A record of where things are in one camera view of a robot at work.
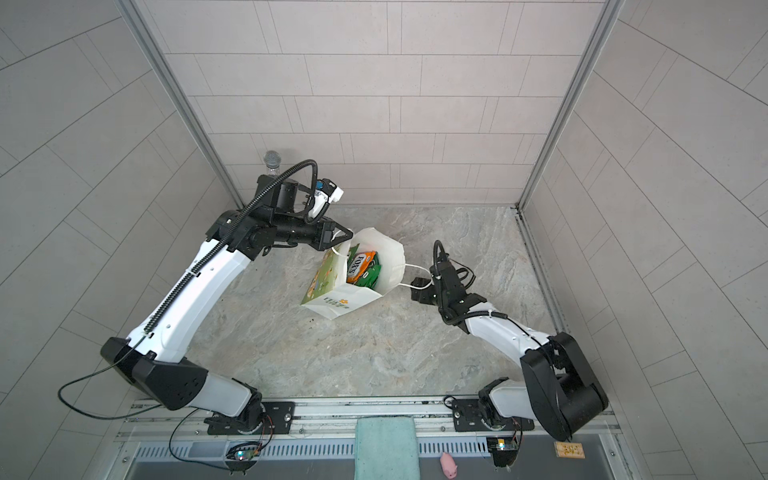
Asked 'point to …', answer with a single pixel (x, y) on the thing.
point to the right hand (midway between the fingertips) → (421, 285)
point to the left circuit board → (243, 456)
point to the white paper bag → (329, 293)
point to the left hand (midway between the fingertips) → (356, 232)
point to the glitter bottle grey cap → (272, 159)
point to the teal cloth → (386, 448)
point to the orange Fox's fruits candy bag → (358, 263)
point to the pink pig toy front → (448, 465)
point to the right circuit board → (503, 449)
